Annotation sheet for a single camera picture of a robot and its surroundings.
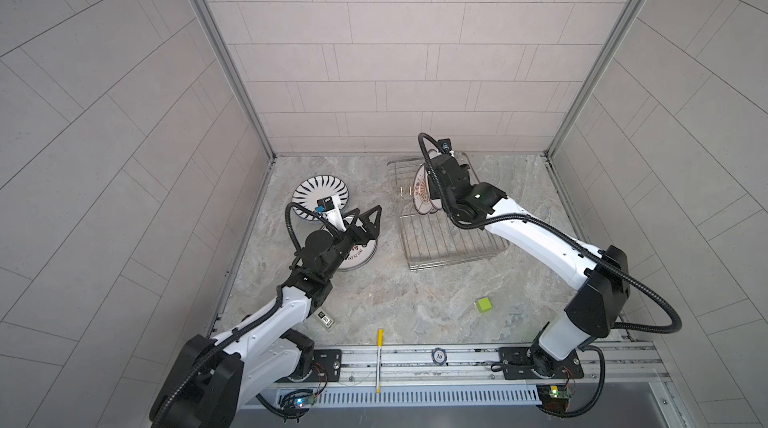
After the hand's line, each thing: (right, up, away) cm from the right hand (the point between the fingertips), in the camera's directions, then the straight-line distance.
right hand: (439, 173), depth 80 cm
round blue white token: (-1, -45, -7) cm, 46 cm away
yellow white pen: (-16, -42, -5) cm, 45 cm away
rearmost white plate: (-22, -25, +8) cm, 34 cm away
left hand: (-16, -9, -5) cm, 19 cm away
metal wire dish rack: (0, -21, +11) cm, 23 cm away
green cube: (+12, -35, -1) cm, 37 cm away
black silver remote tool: (-30, -37, -5) cm, 48 cm away
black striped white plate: (-42, -5, +24) cm, 49 cm away
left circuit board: (-33, -51, -15) cm, 62 cm away
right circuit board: (+25, -52, -12) cm, 59 cm away
